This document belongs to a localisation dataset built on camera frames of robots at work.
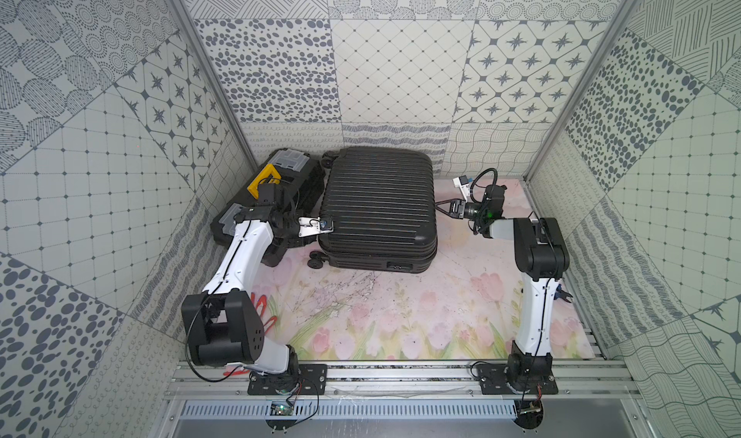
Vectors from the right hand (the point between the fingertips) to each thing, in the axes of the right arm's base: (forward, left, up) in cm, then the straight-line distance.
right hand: (434, 208), depth 97 cm
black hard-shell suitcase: (-5, +18, +8) cm, 20 cm away
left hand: (-12, +38, +6) cm, 40 cm away
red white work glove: (-48, +40, +8) cm, 63 cm away
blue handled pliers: (-25, -39, -12) cm, 47 cm away
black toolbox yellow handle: (+9, +47, +6) cm, 48 cm away
